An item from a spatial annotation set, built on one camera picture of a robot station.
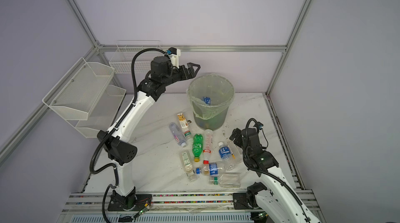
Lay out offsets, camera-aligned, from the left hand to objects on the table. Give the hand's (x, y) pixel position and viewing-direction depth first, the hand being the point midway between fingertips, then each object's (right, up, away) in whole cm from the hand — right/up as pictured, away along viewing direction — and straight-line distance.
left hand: (193, 69), depth 73 cm
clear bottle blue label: (+7, -14, +24) cm, 28 cm away
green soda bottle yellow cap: (+1, -41, +13) cm, 43 cm away
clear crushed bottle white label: (-11, -36, +20) cm, 42 cm away
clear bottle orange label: (+24, -45, +13) cm, 52 cm away
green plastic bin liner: (+15, -7, +24) cm, 29 cm away
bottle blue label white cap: (+17, -44, +11) cm, 49 cm away
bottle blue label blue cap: (+10, -50, +5) cm, 52 cm away
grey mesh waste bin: (+12, -29, +22) cm, 38 cm away
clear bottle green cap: (+17, -57, +6) cm, 59 cm away
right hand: (+22, -33, +6) cm, 40 cm away
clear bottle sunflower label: (-7, -31, +22) cm, 38 cm away
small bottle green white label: (-4, -47, +8) cm, 48 cm away
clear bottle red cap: (+7, -40, +14) cm, 44 cm away
